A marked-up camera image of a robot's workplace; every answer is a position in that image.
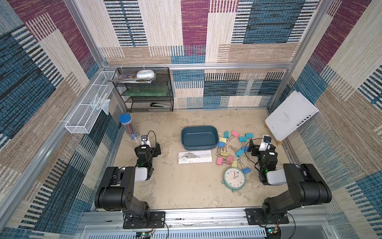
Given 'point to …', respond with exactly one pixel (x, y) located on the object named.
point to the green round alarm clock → (234, 179)
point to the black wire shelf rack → (147, 103)
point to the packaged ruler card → (187, 157)
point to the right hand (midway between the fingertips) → (260, 139)
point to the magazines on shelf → (132, 78)
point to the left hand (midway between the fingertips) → (148, 143)
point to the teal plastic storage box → (199, 137)
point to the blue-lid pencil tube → (125, 120)
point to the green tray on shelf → (146, 90)
